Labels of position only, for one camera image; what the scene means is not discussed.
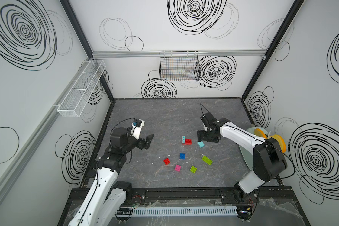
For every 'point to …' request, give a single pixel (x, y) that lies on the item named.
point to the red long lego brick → (188, 141)
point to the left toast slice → (258, 132)
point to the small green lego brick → (193, 169)
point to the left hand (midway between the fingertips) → (145, 131)
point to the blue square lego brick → (182, 156)
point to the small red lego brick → (166, 161)
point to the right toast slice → (281, 141)
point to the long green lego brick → (207, 160)
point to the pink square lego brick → (178, 168)
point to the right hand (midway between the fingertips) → (203, 139)
